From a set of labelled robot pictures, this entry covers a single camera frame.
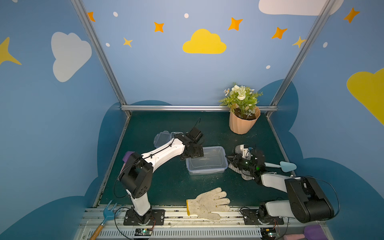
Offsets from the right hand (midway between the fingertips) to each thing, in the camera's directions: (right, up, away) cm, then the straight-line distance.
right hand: (227, 155), depth 88 cm
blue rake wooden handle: (-64, -27, -15) cm, 71 cm away
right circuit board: (+16, -35, -17) cm, 42 cm away
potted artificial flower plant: (+10, +33, +2) cm, 35 cm away
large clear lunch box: (-7, -5, +7) cm, 11 cm away
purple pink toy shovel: (+36, -34, -18) cm, 53 cm away
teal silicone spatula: (+37, -8, +4) cm, 38 cm away
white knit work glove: (-14, -25, -10) cm, 30 cm away
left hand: (-17, 0, -2) cm, 17 cm away
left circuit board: (-45, -34, -17) cm, 59 cm away
